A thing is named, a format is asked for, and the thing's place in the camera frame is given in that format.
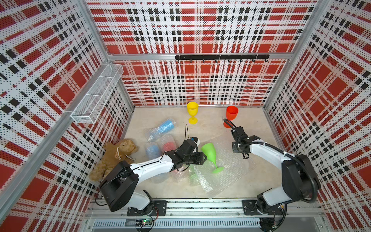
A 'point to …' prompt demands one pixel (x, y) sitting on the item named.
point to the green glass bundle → (193, 177)
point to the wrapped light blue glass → (153, 151)
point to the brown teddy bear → (113, 156)
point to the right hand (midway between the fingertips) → (241, 146)
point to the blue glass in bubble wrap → (151, 135)
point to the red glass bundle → (168, 143)
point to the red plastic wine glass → (231, 112)
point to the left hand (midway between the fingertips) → (205, 157)
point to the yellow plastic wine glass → (192, 108)
